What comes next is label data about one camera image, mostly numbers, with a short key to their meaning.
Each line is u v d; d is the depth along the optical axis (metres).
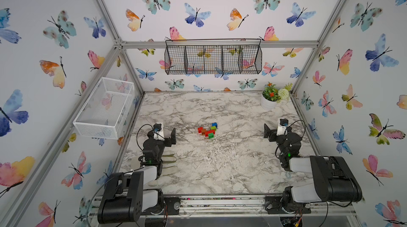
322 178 0.45
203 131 0.97
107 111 0.88
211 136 0.96
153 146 0.68
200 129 0.98
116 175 0.46
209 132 0.97
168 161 0.87
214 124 1.01
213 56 0.98
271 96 0.99
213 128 0.99
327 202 0.48
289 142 0.69
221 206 0.76
